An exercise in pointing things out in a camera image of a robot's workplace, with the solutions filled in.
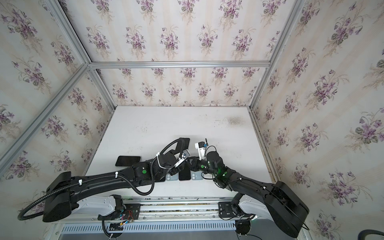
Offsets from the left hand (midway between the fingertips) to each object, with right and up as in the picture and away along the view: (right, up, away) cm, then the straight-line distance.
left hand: (180, 154), depth 76 cm
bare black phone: (-7, -6, -18) cm, 20 cm away
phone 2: (+9, -15, +10) cm, 20 cm away
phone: (-4, -15, +8) cm, 17 cm away
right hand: (+1, -4, -1) cm, 4 cm away
